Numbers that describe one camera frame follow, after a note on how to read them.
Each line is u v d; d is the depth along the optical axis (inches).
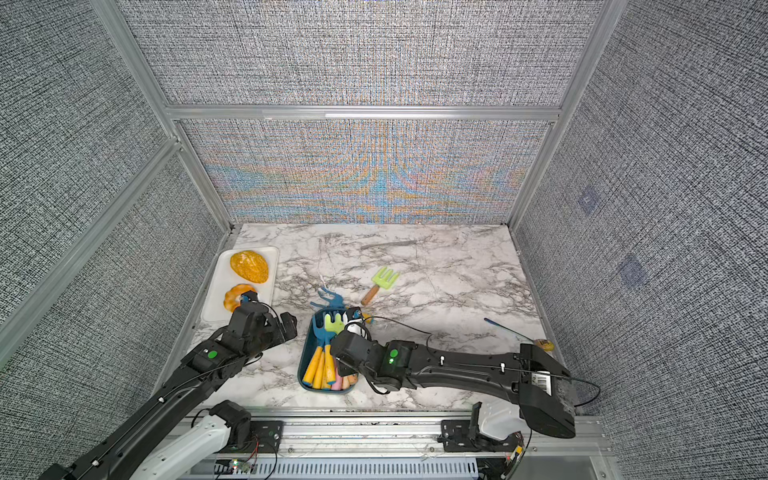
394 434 29.5
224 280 40.6
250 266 39.9
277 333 27.6
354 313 26.6
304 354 32.3
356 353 21.9
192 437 22.7
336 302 38.6
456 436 28.8
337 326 31.2
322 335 32.7
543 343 34.5
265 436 28.6
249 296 27.6
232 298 38.5
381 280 40.8
